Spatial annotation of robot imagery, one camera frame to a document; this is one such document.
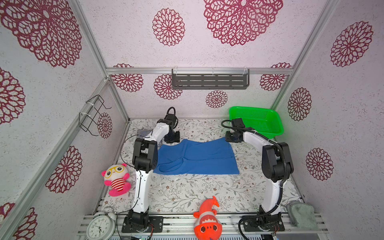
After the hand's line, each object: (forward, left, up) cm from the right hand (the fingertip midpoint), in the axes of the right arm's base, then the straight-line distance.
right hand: (229, 135), depth 101 cm
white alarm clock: (-55, +65, -2) cm, 86 cm away
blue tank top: (-15, +30, -5) cm, 34 cm away
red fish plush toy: (-54, +16, +1) cm, 57 cm away
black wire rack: (-13, +77, +27) cm, 82 cm away
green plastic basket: (+20, -32, -7) cm, 39 cm away
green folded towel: (-45, -33, -8) cm, 57 cm away
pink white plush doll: (-32, +66, +1) cm, 73 cm away
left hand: (-4, +36, -4) cm, 37 cm away
